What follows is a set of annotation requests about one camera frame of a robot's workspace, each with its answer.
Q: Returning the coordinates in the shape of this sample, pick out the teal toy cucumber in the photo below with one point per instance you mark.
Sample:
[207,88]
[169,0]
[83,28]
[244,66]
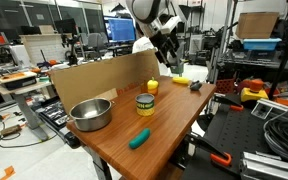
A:
[139,138]

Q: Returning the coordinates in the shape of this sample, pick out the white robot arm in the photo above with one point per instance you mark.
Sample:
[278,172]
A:
[147,13]

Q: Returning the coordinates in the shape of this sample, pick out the black tripod pole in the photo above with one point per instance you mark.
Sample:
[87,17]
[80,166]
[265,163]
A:
[283,50]

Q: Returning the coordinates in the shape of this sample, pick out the blue plastic bin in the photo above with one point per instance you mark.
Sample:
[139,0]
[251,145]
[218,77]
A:
[261,44]

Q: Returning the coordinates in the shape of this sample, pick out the yellow bell pepper toy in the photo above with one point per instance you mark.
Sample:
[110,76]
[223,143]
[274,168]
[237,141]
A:
[152,84]

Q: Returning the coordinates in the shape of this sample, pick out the yellow green tin can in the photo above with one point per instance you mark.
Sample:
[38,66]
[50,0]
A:
[145,104]

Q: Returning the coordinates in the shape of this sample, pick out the grey plush toy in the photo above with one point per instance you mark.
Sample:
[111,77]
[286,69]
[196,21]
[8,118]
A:
[195,86]

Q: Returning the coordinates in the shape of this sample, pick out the brown cardboard panel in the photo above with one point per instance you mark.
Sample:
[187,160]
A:
[97,78]

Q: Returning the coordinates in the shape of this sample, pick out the yellow red emergency stop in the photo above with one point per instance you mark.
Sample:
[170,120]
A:
[253,92]

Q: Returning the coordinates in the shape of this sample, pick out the computer monitor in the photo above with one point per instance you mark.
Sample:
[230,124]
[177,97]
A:
[121,29]

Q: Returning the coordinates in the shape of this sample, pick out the aluminium extrusion rail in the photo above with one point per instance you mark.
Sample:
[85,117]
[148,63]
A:
[270,166]

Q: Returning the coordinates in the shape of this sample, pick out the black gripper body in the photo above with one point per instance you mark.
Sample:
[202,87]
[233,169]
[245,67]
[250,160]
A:
[169,46]

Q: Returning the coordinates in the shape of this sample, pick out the white pegboard panel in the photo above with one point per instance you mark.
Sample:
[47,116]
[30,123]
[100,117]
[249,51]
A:
[41,48]

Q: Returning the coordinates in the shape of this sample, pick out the brown cardboard box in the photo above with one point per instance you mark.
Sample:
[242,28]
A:
[257,25]

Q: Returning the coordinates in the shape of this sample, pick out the grey side table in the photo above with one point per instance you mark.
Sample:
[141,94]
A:
[19,90]

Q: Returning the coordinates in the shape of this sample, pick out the orange cup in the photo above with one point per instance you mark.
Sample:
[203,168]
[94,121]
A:
[147,89]

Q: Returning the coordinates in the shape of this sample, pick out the stainless steel pot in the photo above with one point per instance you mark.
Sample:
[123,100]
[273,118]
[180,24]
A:
[90,115]

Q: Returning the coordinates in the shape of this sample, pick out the yellow maize cob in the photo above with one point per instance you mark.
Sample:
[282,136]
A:
[180,80]

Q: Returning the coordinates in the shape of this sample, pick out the grey office chair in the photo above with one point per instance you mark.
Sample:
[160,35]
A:
[94,42]

